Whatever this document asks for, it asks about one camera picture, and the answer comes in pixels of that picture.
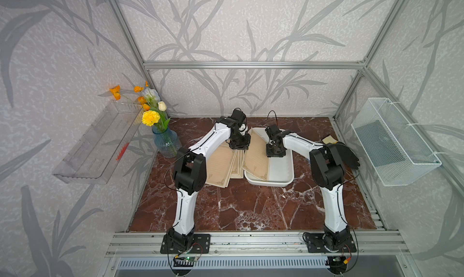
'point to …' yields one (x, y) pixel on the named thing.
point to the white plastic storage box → (281, 170)
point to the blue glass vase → (166, 141)
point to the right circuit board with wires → (337, 263)
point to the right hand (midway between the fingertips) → (271, 153)
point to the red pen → (122, 151)
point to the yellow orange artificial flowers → (153, 109)
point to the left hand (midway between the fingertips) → (248, 146)
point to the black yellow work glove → (347, 158)
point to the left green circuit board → (191, 259)
